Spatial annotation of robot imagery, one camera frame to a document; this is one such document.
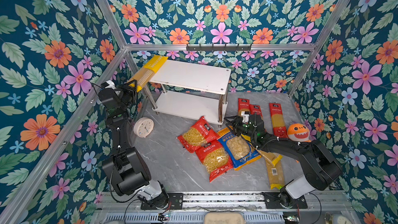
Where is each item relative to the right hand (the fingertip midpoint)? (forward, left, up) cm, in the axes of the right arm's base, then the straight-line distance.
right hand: (224, 119), depth 83 cm
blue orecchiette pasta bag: (-11, -9, -14) cm, 20 cm away
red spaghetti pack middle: (+19, -24, -15) cm, 34 cm away
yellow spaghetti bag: (+15, +41, +19) cm, 48 cm away
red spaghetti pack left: (+23, -16, -15) cm, 32 cm away
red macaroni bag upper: (-1, +15, -13) cm, 20 cm away
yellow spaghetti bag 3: (-24, -26, -16) cm, 39 cm away
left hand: (+9, +42, +23) cm, 49 cm away
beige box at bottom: (-43, +2, -13) cm, 45 cm away
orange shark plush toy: (-3, -44, -10) cm, 45 cm away
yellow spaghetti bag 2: (-16, -26, -14) cm, 34 cm away
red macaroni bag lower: (-17, +5, -13) cm, 22 cm away
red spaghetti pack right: (+11, -38, -18) cm, 43 cm away
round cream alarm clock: (+2, +48, -10) cm, 49 cm away
